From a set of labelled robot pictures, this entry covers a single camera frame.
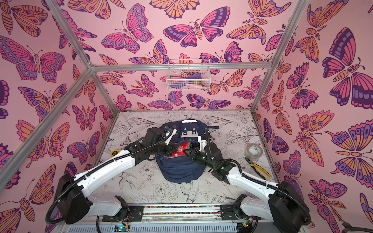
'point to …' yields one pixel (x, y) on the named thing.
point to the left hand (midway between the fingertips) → (179, 145)
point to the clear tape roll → (254, 151)
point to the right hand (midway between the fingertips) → (183, 149)
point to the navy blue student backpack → (183, 169)
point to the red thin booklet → (179, 151)
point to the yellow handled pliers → (254, 166)
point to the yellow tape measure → (114, 152)
